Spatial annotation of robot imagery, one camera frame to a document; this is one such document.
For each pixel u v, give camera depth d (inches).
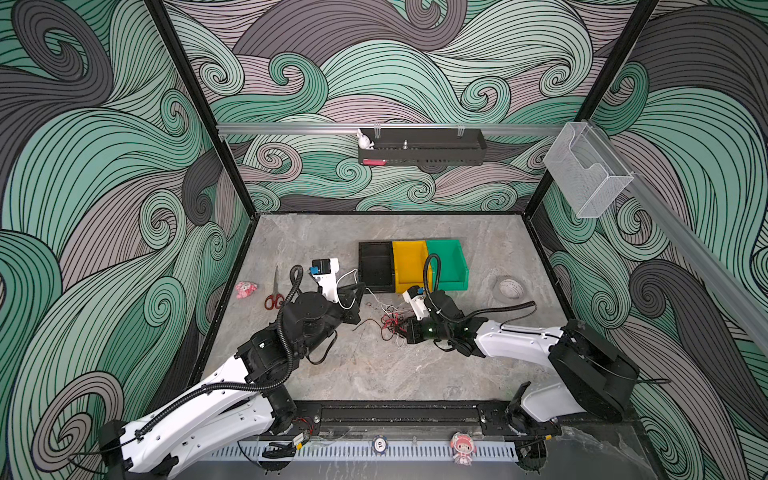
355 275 37.2
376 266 39.4
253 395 18.3
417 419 29.3
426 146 37.6
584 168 31.6
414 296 30.6
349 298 22.4
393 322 34.3
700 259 22.7
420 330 29.3
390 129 36.5
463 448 26.4
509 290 38.4
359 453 28.7
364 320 35.5
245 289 37.2
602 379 16.7
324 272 22.5
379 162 35.4
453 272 39.5
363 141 33.6
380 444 27.5
